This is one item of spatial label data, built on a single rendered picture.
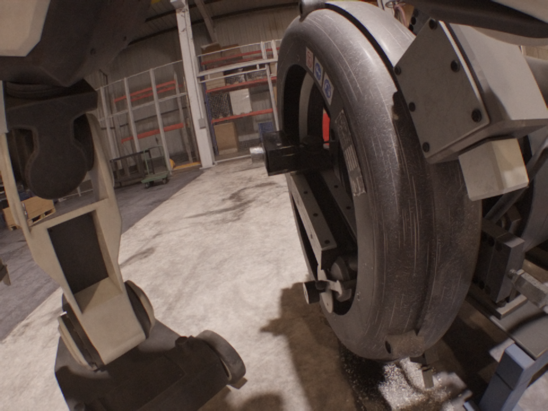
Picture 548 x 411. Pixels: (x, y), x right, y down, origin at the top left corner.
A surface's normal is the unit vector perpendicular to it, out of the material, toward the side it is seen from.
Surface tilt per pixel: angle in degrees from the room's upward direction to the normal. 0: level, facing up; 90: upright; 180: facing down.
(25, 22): 115
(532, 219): 104
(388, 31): 51
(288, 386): 0
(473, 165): 90
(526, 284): 60
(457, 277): 93
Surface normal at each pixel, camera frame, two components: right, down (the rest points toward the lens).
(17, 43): 0.09, 0.64
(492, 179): -0.98, 0.19
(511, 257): 0.13, 0.33
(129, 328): 0.79, 0.11
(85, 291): 0.08, -0.89
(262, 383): -0.17, -0.95
